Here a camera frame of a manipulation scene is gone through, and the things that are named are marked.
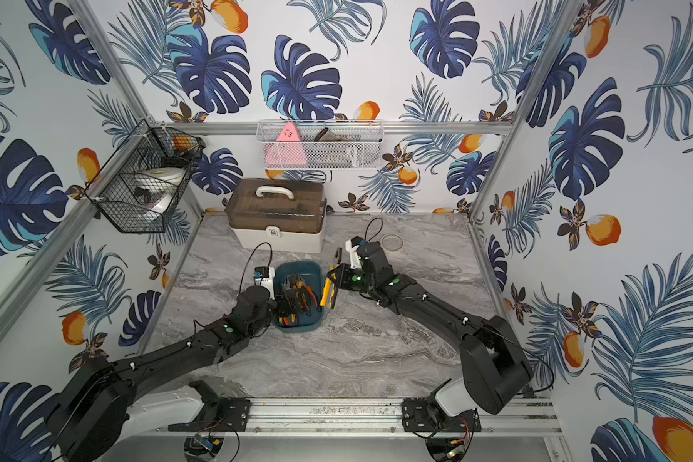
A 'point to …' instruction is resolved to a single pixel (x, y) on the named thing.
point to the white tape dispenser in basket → (154, 187)
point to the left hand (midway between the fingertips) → (291, 288)
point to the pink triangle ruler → (287, 151)
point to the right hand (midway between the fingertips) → (328, 273)
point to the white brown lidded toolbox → (282, 215)
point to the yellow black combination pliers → (329, 292)
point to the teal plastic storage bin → (312, 270)
